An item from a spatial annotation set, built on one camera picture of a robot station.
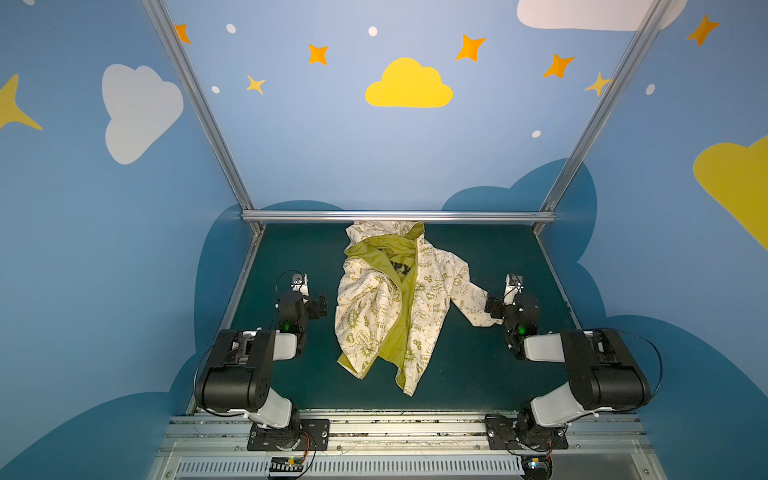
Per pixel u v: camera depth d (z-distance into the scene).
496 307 0.86
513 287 0.82
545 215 1.17
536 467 0.73
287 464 0.73
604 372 0.46
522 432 0.68
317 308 0.86
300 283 0.82
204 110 0.86
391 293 0.95
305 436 0.73
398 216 1.18
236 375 0.45
